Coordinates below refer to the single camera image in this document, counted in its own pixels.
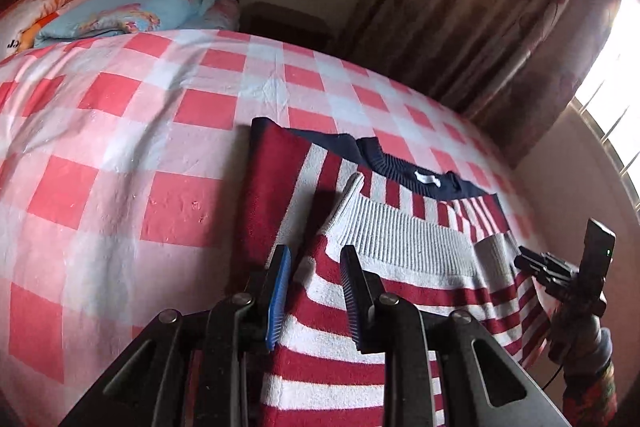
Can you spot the person's right forearm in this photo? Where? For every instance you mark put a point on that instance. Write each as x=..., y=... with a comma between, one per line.
x=595, y=392

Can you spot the red grey striped sweater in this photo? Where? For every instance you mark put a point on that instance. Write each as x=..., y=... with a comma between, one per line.
x=410, y=237

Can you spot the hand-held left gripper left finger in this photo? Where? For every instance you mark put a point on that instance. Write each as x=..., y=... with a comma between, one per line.
x=277, y=302

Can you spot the brown floral curtain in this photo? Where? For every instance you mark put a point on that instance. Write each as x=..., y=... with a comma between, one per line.
x=475, y=7

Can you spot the light blue floral pillow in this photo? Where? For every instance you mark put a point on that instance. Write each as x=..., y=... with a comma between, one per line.
x=130, y=12

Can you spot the orange floral pillow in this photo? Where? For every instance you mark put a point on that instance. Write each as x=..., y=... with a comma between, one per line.
x=30, y=17

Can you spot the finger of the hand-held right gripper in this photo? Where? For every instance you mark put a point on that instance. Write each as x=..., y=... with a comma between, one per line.
x=545, y=259
x=532, y=271

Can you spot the dark wooden nightstand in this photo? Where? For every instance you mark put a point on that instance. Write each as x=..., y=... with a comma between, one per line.
x=280, y=24

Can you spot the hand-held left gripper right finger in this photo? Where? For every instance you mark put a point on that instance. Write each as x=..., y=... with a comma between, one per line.
x=354, y=297

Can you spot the window with metal bars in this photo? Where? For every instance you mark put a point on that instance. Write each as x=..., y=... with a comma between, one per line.
x=620, y=97

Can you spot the pink white checkered bed sheet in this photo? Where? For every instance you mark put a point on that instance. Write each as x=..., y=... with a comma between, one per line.
x=125, y=132

